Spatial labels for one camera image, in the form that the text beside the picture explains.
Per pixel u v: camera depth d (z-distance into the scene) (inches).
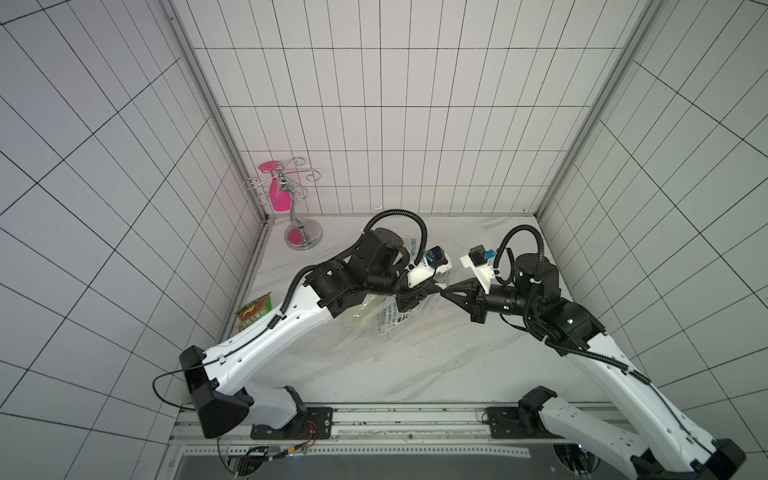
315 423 28.5
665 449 15.2
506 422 28.5
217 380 15.0
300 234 44.4
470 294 23.1
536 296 19.5
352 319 18.9
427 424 29.2
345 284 17.8
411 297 21.0
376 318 27.4
